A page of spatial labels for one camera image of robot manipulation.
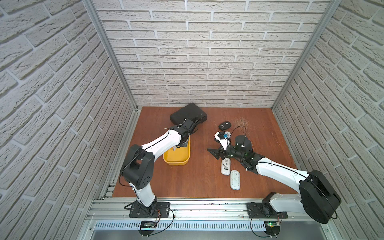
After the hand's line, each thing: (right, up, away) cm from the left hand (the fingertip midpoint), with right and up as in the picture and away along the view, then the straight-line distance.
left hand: (179, 138), depth 90 cm
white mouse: (+33, -23, -7) cm, 40 cm away
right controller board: (+47, -41, -20) cm, 66 cm away
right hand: (+20, -2, -9) cm, 22 cm away
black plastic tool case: (+6, +19, +26) cm, 32 cm away
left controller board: (-13, -41, -19) cm, 48 cm away
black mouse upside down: (+31, +7, +16) cm, 36 cm away
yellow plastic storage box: (+1, -12, +2) cm, 12 cm away
